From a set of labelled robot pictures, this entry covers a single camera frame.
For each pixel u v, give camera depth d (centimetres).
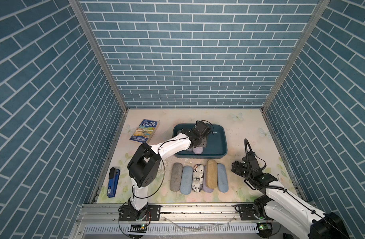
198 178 82
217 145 100
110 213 75
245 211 74
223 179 83
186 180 82
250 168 65
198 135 69
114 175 83
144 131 105
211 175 80
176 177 83
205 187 79
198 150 86
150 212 74
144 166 48
